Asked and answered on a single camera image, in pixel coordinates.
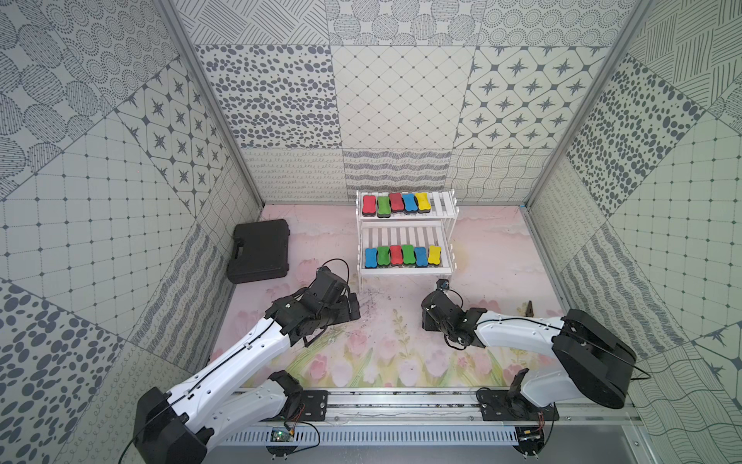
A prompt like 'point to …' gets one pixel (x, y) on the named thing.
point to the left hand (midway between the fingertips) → (347, 303)
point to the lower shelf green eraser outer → (384, 256)
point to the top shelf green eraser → (384, 207)
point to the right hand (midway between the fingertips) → (432, 316)
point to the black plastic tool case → (260, 250)
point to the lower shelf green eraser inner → (409, 254)
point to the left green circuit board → (281, 434)
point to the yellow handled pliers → (529, 310)
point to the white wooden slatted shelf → (408, 231)
